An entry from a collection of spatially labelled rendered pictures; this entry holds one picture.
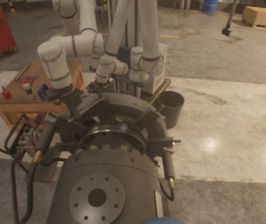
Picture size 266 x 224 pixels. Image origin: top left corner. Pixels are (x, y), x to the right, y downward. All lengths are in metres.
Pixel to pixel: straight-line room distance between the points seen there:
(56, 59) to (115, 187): 0.52
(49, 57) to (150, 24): 0.75
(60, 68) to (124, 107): 0.45
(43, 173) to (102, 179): 1.29
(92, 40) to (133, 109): 0.45
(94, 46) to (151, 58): 0.64
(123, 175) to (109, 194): 0.13
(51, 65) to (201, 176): 1.64
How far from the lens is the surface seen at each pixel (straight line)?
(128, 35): 1.76
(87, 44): 0.76
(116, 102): 0.97
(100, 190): 0.72
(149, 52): 1.31
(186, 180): 1.82
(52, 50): 0.66
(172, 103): 2.22
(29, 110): 2.15
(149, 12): 1.20
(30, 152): 1.77
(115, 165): 0.81
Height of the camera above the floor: 1.59
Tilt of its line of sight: 43 degrees down
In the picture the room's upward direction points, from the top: straight up
